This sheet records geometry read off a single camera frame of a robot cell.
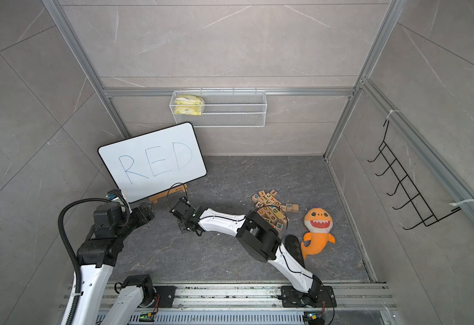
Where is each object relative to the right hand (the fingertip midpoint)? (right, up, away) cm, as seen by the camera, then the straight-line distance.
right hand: (187, 223), depth 91 cm
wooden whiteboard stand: (-17, +11, +6) cm, 21 cm away
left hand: (-11, +11, -18) cm, 24 cm away
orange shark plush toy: (+58, +2, -7) cm, 58 cm away
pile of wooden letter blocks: (+39, +6, +4) cm, 39 cm away
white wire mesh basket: (+15, +56, +9) cm, 59 cm away
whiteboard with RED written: (-21, +27, +1) cm, 34 cm away
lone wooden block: (+50, +6, +4) cm, 51 cm away
